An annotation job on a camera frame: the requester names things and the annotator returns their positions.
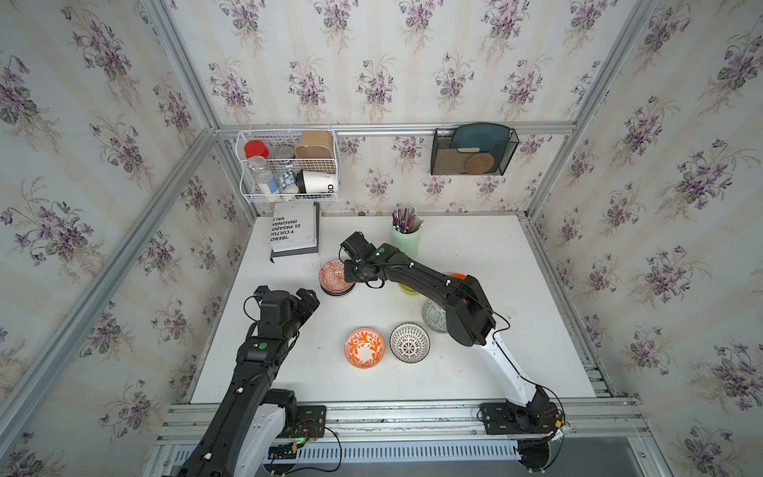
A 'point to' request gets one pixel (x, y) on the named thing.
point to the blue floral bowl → (338, 293)
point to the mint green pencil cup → (407, 242)
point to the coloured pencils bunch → (404, 220)
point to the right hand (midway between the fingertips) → (350, 275)
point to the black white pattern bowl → (409, 343)
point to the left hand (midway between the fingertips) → (312, 302)
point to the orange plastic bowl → (458, 275)
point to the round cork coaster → (479, 163)
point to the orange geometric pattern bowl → (332, 275)
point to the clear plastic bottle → (260, 173)
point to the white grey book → (294, 228)
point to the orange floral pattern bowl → (364, 348)
